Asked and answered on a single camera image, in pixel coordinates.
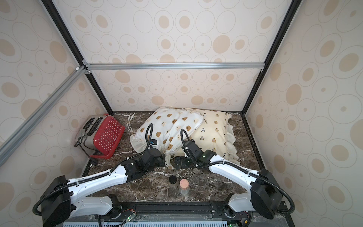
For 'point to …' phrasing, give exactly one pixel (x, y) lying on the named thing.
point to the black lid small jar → (173, 179)
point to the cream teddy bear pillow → (214, 134)
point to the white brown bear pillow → (170, 126)
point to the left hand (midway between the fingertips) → (170, 156)
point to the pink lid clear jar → (184, 188)
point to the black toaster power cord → (93, 161)
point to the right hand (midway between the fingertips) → (184, 161)
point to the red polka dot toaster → (98, 135)
